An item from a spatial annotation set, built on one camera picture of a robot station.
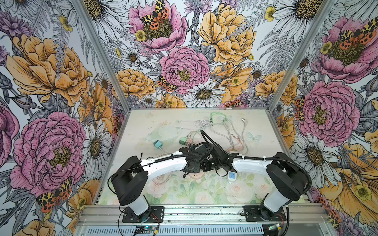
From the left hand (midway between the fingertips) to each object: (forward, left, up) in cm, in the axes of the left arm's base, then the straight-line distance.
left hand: (189, 173), depth 84 cm
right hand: (+2, -7, -1) cm, 7 cm away
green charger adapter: (+23, +4, -2) cm, 23 cm away
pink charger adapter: (+22, 0, -1) cm, 22 cm away
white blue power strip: (-1, -24, -2) cm, 24 cm away
